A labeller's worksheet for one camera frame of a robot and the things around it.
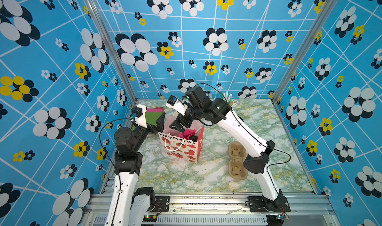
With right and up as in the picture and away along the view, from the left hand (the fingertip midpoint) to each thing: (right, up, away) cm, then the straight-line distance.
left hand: (156, 109), depth 65 cm
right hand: (+9, -3, +5) cm, 10 cm away
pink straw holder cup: (+40, +5, +24) cm, 47 cm away
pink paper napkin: (+13, -13, +14) cm, 23 cm away
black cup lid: (+17, -15, +14) cm, 27 cm away
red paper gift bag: (+15, -21, +11) cm, 28 cm away
